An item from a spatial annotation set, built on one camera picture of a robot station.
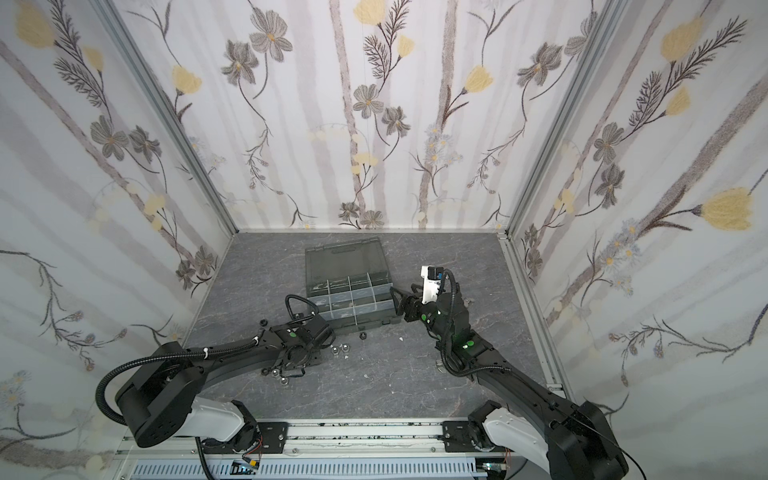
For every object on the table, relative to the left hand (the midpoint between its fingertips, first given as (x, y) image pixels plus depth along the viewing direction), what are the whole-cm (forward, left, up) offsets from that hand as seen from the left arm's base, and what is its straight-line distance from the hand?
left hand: (308, 351), depth 88 cm
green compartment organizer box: (+22, -11, +4) cm, 25 cm away
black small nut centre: (+5, -16, -1) cm, 17 cm away
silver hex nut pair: (0, -11, +1) cm, 11 cm away
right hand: (+8, -26, +24) cm, 36 cm away
